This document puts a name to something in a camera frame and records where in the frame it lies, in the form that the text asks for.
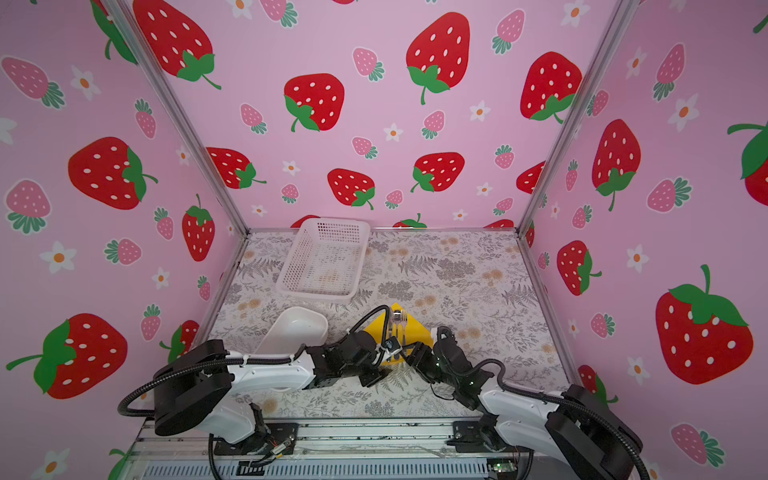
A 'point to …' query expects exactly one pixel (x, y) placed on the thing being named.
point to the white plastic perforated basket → (325, 261)
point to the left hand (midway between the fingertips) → (388, 360)
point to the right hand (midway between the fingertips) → (400, 355)
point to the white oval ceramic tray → (296, 326)
